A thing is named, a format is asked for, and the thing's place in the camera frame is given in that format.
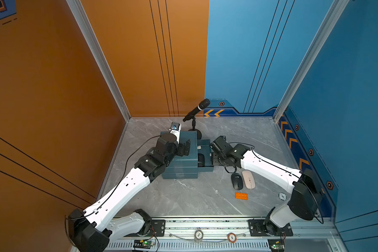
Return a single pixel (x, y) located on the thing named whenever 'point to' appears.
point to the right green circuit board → (277, 245)
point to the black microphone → (203, 104)
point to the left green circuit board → (148, 243)
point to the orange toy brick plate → (240, 196)
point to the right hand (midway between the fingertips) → (216, 159)
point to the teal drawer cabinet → (184, 167)
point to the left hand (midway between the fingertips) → (181, 136)
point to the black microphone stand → (199, 133)
